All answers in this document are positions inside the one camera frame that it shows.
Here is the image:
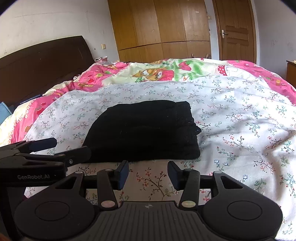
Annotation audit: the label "black pants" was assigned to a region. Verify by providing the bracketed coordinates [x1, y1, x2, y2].
[83, 100, 201, 162]

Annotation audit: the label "pink cartoon quilt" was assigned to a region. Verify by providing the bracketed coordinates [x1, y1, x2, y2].
[1, 58, 295, 146]

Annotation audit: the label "blue pillow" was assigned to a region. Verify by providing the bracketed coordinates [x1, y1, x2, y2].
[0, 102, 12, 125]

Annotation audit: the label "dark brown headboard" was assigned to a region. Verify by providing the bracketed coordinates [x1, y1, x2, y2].
[1, 36, 94, 106]

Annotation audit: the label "brown wooden wardrobe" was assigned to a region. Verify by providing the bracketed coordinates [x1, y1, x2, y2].
[108, 1, 211, 63]

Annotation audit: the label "brown wooden door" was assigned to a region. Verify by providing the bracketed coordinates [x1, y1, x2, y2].
[213, 0, 256, 63]

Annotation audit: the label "wooden tv cabinet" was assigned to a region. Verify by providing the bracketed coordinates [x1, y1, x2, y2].
[286, 60, 296, 88]

